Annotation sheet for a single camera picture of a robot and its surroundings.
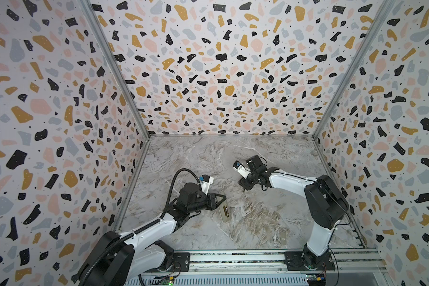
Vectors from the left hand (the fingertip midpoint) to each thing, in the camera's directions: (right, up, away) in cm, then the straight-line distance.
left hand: (225, 196), depth 78 cm
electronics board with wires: (-23, -31, -8) cm, 40 cm away
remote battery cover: (+26, -20, +3) cm, 33 cm away
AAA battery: (+10, -1, +17) cm, 20 cm away
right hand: (+8, +7, +16) cm, 20 cm away
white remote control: (0, -8, +1) cm, 8 cm away
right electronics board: (+37, -32, -6) cm, 49 cm away
